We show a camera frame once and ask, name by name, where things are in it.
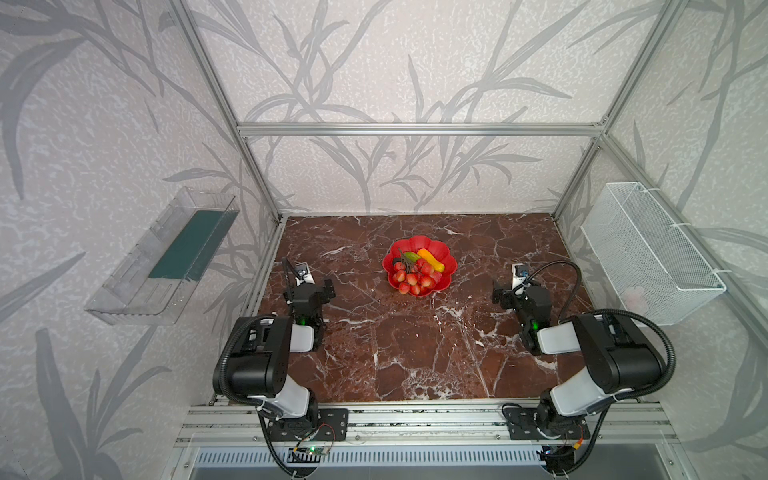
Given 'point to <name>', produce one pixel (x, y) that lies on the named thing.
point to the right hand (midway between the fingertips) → (511, 270)
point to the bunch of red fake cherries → (414, 278)
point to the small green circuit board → (316, 450)
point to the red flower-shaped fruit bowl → (438, 250)
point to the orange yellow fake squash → (425, 254)
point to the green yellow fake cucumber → (412, 257)
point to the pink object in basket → (635, 300)
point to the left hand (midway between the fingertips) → (313, 268)
